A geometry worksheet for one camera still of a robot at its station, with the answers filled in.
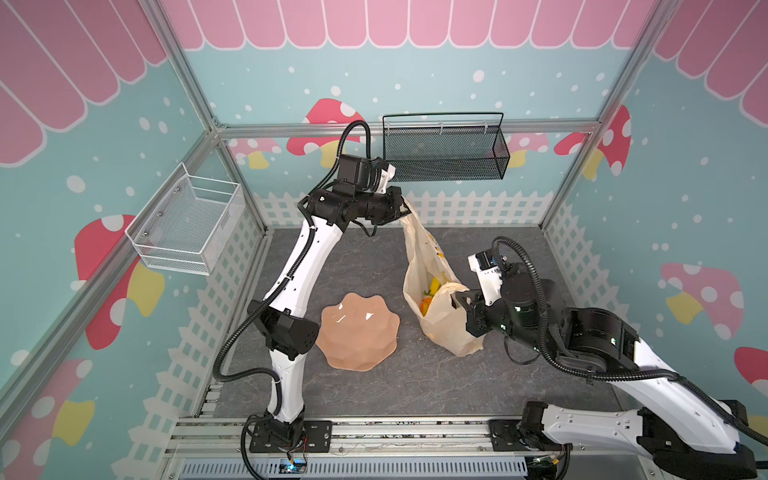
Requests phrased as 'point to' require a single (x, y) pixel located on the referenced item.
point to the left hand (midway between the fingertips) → (414, 213)
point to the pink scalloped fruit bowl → (358, 332)
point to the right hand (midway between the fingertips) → (456, 296)
